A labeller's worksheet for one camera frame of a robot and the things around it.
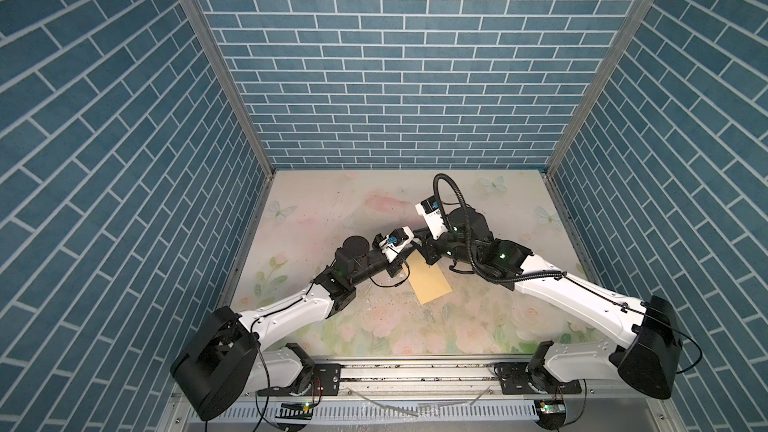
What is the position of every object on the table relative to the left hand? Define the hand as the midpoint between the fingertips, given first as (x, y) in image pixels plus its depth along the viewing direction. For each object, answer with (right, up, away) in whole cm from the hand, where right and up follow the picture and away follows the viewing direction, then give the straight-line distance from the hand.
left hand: (413, 240), depth 77 cm
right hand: (-1, +3, -3) cm, 4 cm away
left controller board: (-29, -41, -5) cm, 51 cm away
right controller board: (+35, -41, -3) cm, 54 cm away
